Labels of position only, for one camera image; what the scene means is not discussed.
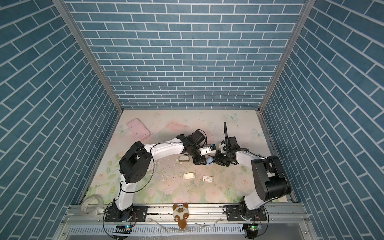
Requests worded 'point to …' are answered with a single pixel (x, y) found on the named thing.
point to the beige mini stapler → (184, 159)
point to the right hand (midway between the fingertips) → (211, 158)
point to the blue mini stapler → (209, 160)
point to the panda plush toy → (180, 213)
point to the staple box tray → (189, 176)
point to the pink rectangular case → (138, 129)
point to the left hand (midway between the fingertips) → (205, 160)
